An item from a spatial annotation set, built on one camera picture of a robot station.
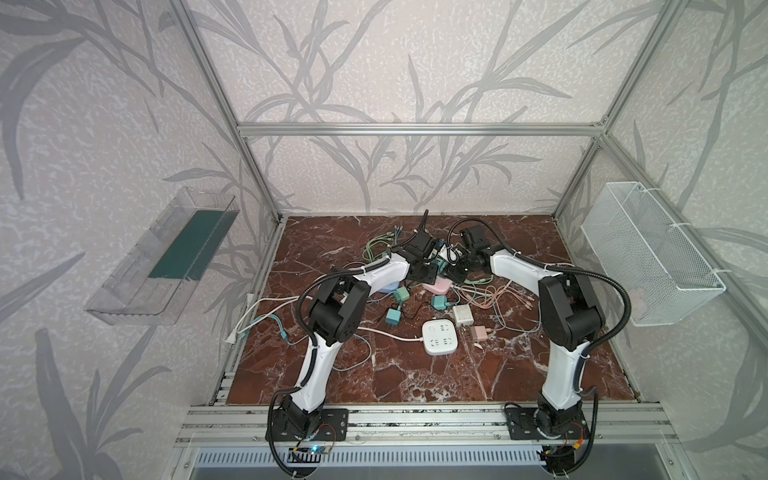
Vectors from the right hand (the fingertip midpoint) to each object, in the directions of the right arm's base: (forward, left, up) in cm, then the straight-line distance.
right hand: (447, 257), depth 99 cm
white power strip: (-26, +4, -4) cm, 26 cm away
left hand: (-2, +4, -2) cm, 5 cm away
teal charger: (-19, +18, -5) cm, 27 cm away
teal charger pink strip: (-15, +4, -3) cm, 16 cm away
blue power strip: (-10, +19, -3) cm, 22 cm away
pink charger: (-25, -7, -4) cm, 26 cm away
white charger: (-18, -3, -4) cm, 19 cm away
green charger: (-12, +15, -4) cm, 20 cm away
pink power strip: (-9, +3, -4) cm, 10 cm away
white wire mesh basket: (-24, -39, +27) cm, 53 cm away
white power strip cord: (-24, +19, -6) cm, 31 cm away
